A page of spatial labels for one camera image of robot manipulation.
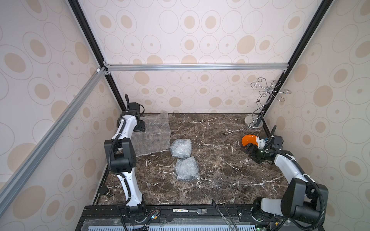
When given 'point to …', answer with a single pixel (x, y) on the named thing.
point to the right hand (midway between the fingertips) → (251, 152)
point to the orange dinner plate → (249, 138)
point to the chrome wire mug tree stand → (255, 121)
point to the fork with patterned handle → (200, 211)
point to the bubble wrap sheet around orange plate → (156, 137)
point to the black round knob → (104, 190)
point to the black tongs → (219, 211)
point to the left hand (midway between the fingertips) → (138, 125)
